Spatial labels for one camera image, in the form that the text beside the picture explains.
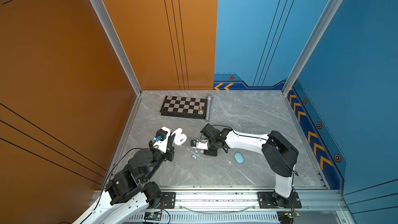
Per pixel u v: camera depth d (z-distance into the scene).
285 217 0.71
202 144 0.78
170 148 0.56
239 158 0.85
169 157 0.58
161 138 0.51
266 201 0.72
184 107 1.06
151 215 0.72
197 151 0.89
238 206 0.73
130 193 0.45
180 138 0.65
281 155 0.48
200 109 1.03
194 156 0.87
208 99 1.12
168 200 0.73
